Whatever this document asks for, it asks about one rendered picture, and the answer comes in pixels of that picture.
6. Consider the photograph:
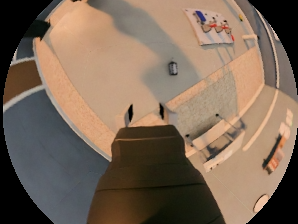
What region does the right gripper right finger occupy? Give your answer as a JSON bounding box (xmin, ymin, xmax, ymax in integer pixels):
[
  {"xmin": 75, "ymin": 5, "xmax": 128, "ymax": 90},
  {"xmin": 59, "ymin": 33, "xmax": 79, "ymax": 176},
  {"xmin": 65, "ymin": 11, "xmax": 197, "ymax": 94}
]
[{"xmin": 160, "ymin": 103, "xmax": 178, "ymax": 128}]

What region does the white plastic bottle with black cap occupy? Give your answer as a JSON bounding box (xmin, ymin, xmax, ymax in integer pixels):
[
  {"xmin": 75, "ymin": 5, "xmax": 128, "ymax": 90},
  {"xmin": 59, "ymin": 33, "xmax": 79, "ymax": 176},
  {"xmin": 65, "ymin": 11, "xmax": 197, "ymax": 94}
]
[{"xmin": 242, "ymin": 35, "xmax": 259, "ymax": 40}]

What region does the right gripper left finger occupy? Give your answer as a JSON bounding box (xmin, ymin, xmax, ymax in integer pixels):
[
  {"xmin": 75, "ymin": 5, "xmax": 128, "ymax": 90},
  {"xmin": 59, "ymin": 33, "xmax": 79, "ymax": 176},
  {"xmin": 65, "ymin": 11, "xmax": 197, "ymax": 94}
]
[{"xmin": 114, "ymin": 104, "xmax": 133, "ymax": 132}]

